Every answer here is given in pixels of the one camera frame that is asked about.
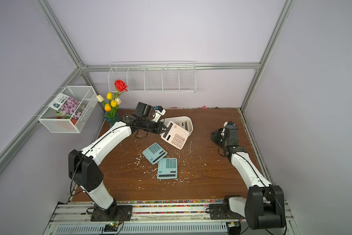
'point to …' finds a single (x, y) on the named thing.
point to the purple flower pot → (67, 107)
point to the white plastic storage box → (176, 119)
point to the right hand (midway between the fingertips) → (212, 132)
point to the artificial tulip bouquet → (111, 106)
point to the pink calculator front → (175, 134)
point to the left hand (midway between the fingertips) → (167, 130)
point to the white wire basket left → (85, 94)
